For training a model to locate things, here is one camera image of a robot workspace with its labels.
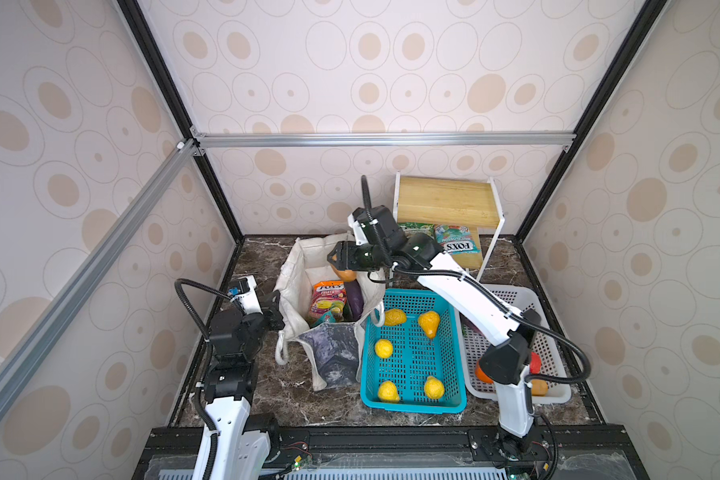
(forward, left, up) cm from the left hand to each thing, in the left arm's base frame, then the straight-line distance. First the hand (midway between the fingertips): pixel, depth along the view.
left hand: (285, 289), depth 73 cm
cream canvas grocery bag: (-12, -11, -12) cm, 20 cm away
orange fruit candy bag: (+8, -8, -17) cm, 21 cm away
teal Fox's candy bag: (+25, -48, -9) cm, 55 cm away
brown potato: (+2, -15, +3) cm, 15 cm away
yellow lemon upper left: (+4, -28, -21) cm, 36 cm away
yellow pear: (+2, -39, -20) cm, 44 cm away
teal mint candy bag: (-1, -8, -14) cm, 16 cm away
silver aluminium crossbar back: (+57, -26, +7) cm, 63 cm away
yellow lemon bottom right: (-17, -38, -22) cm, 47 cm away
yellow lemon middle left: (-6, -25, -21) cm, 33 cm away
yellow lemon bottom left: (-18, -26, -21) cm, 38 cm away
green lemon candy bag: (+30, -36, -8) cm, 48 cm away
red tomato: (-11, -66, -19) cm, 69 cm away
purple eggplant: (+7, -16, -16) cm, 24 cm away
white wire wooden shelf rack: (+27, -45, +5) cm, 53 cm away
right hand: (+7, -12, +4) cm, 14 cm away
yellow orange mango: (-17, -65, -20) cm, 70 cm away
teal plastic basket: (-8, -34, -26) cm, 43 cm away
